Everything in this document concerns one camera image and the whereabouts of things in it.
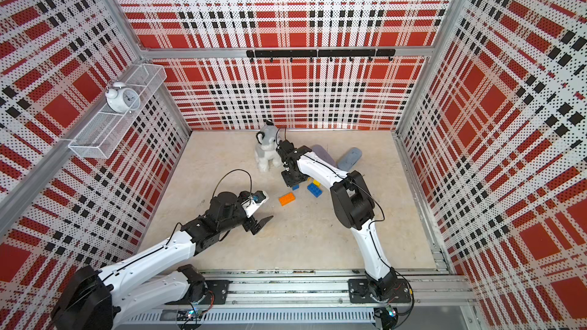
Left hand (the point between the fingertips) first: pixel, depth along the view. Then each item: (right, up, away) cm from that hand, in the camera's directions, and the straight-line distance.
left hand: (266, 204), depth 83 cm
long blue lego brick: (+18, +3, +15) cm, 24 cm away
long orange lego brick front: (+7, -1, +11) cm, 13 cm away
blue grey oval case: (+35, +16, +24) cm, 46 cm away
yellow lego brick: (+18, +11, -19) cm, 28 cm away
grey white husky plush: (-2, +21, +11) cm, 24 cm away
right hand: (+11, +7, +13) cm, 19 cm away
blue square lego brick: (+10, +4, +16) cm, 19 cm away
